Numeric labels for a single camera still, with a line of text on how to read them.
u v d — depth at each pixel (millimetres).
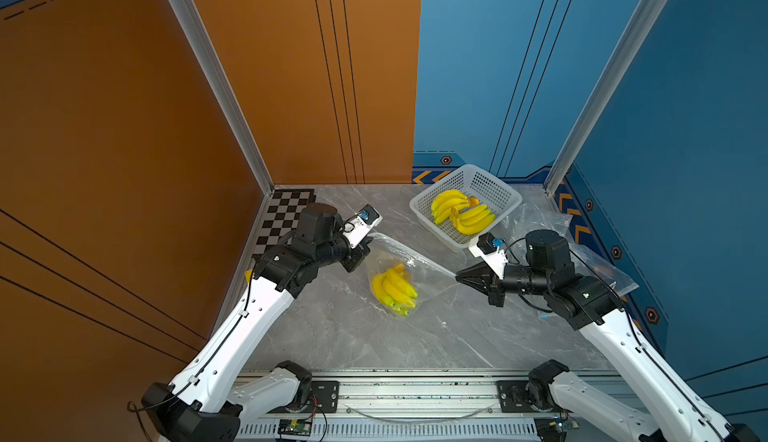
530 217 994
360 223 589
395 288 792
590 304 465
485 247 553
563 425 696
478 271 623
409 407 726
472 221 1033
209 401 371
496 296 589
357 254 610
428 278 663
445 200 1054
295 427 720
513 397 725
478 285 637
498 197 1098
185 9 744
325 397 740
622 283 772
